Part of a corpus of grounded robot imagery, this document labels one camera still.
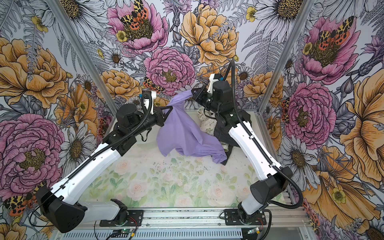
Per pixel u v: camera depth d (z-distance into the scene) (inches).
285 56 35.2
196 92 26.5
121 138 17.8
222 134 38.8
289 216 30.0
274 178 16.0
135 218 28.9
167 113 25.9
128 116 19.3
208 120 41.0
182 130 29.7
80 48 33.6
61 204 14.9
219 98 19.9
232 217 29.2
